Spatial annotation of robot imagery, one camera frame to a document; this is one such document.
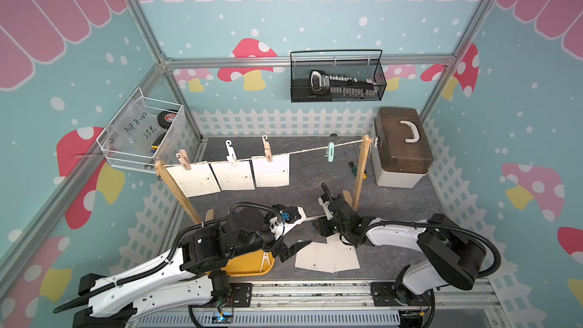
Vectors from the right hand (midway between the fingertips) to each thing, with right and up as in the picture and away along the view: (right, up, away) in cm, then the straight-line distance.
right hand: (316, 222), depth 89 cm
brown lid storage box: (+37, +30, +9) cm, 48 cm away
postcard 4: (0, -11, -6) cm, 12 cm away
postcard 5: (+10, -10, -6) cm, 16 cm away
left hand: (-7, +6, -27) cm, 28 cm away
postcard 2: (-25, +20, -26) cm, 41 cm away
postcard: (-34, +19, -28) cm, 48 cm away
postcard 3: (-13, +21, -26) cm, 36 cm away
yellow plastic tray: (-26, -14, -6) cm, 30 cm away
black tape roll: (-55, +40, -8) cm, 68 cm away
